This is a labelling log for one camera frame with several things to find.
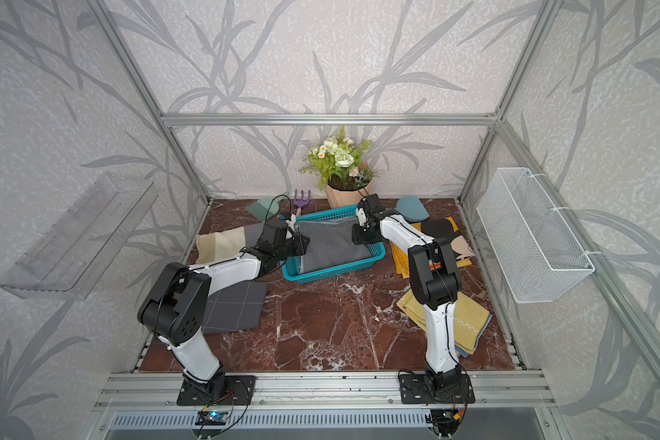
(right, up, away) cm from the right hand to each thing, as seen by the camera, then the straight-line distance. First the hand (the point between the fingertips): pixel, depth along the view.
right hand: (356, 235), depth 101 cm
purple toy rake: (-24, +13, +19) cm, 33 cm away
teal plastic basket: (-23, -12, -5) cm, 26 cm away
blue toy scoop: (+25, +11, +18) cm, 33 cm away
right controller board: (+23, -48, -29) cm, 60 cm away
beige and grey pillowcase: (-54, -4, +1) cm, 54 cm away
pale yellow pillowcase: (+35, -25, -17) cm, 47 cm away
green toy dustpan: (-39, +11, +17) cm, 44 cm away
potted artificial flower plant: (-7, +24, -10) cm, 27 cm away
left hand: (-17, -1, -6) cm, 18 cm away
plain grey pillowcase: (-10, -3, +1) cm, 10 cm away
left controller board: (-39, -46, -30) cm, 68 cm away
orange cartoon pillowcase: (+36, +3, +8) cm, 37 cm away
